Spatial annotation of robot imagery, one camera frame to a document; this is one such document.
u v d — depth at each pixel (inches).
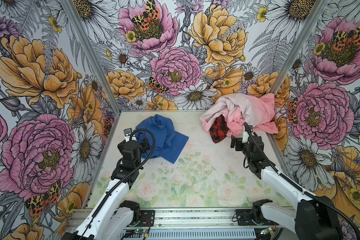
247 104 39.4
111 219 22.0
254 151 25.3
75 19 29.3
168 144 38.5
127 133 25.9
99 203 18.0
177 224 28.9
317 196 17.3
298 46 33.5
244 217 29.3
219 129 41.4
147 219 28.8
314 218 15.9
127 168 23.1
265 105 42.8
